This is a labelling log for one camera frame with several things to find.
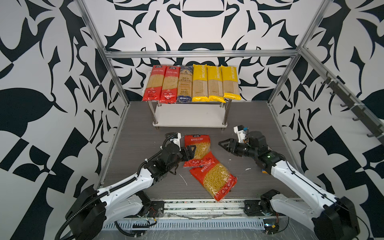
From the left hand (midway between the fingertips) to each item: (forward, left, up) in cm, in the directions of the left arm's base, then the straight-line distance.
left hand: (190, 144), depth 80 cm
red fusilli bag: (+7, -8, -11) cm, 16 cm away
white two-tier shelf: (+29, +1, -9) cm, 30 cm away
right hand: (-1, -15, +3) cm, 16 cm away
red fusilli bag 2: (-14, -14, -12) cm, 23 cm away
